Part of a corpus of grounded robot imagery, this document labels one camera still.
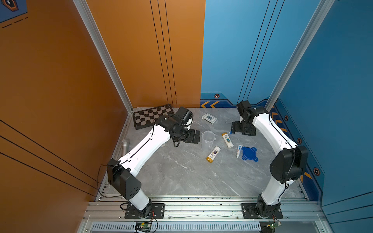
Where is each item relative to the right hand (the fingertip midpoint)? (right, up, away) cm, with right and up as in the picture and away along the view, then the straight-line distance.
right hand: (239, 132), depth 87 cm
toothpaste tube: (+3, -12, +10) cm, 16 cm away
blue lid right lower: (+10, -15, +8) cm, 19 cm away
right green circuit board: (+11, -44, -17) cm, 49 cm away
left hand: (-28, -2, -10) cm, 29 cm away
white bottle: (-4, -6, +12) cm, 14 cm away
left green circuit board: (-51, -45, -15) cm, 70 cm away
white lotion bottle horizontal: (-15, -14, +5) cm, 21 cm away
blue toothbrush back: (-6, 0, -6) cm, 9 cm away
